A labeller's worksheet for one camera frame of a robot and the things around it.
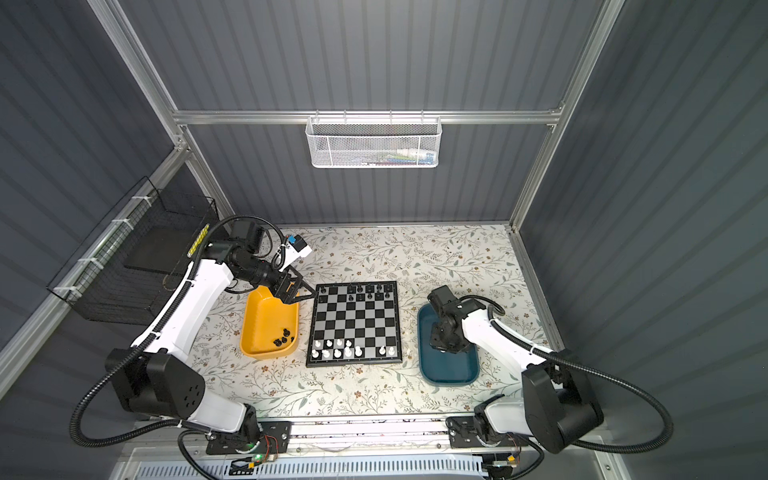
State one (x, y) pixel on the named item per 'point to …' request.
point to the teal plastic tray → (437, 368)
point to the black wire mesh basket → (132, 269)
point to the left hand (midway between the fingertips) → (305, 285)
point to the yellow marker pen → (199, 240)
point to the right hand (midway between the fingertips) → (444, 346)
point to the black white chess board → (355, 323)
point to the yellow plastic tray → (270, 327)
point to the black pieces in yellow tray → (286, 333)
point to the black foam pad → (164, 248)
